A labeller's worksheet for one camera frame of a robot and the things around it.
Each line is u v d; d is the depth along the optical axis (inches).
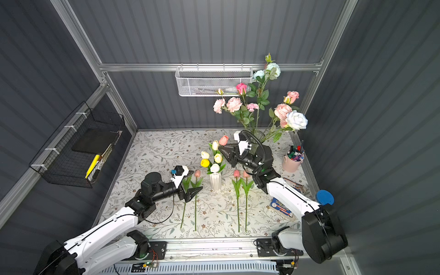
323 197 26.7
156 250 28.9
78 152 29.0
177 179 24.7
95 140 30.2
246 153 25.8
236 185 36.5
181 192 26.2
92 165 27.9
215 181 32.8
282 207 32.6
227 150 28.4
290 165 36.2
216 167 26.4
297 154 35.9
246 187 36.7
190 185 36.9
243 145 25.2
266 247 29.0
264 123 33.1
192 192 26.2
